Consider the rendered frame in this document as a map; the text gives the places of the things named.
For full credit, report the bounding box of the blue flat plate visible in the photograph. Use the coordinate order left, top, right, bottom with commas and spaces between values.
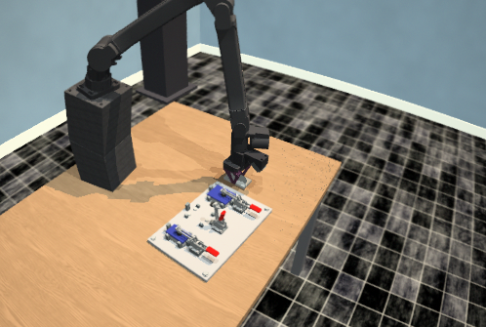
207, 185, 236, 207

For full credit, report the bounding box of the toggle clamp with red handle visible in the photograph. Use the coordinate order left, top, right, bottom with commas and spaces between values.
221, 187, 262, 214

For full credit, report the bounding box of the blue rectangular block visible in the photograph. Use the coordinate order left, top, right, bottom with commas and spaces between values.
166, 224, 188, 246

